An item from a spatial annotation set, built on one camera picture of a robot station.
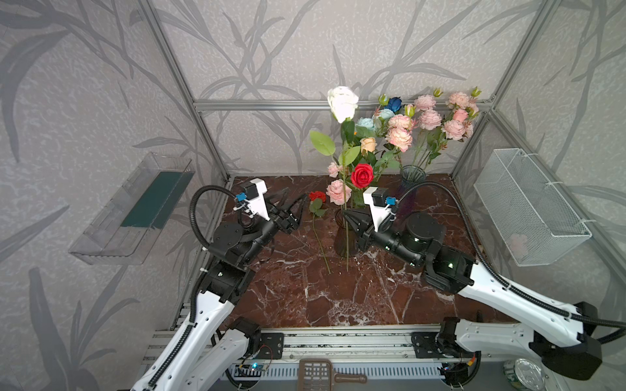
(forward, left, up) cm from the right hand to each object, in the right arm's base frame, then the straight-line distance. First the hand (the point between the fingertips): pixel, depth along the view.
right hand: (345, 203), depth 59 cm
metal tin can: (-32, -49, -35) cm, 68 cm away
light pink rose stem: (+10, +1, -8) cm, 13 cm away
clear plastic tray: (-2, +58, -8) cm, 58 cm away
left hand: (+3, +10, +2) cm, 11 cm away
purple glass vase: (+32, -29, -23) cm, 49 cm away
